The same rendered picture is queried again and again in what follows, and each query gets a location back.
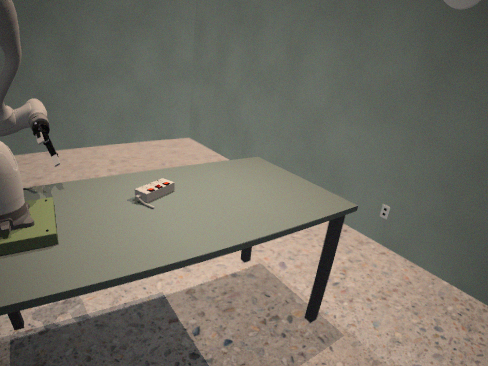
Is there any white power strip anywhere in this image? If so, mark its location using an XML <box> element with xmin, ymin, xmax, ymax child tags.
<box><xmin>135</xmin><ymin>178</ymin><xmax>175</xmax><ymax>209</ymax></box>

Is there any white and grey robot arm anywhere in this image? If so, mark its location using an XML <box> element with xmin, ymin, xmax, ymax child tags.
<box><xmin>0</xmin><ymin>0</ymin><xmax>49</xmax><ymax>233</ymax></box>

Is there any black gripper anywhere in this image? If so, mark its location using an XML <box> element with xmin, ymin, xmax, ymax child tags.
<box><xmin>32</xmin><ymin>121</ymin><xmax>60</xmax><ymax>167</ymax></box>

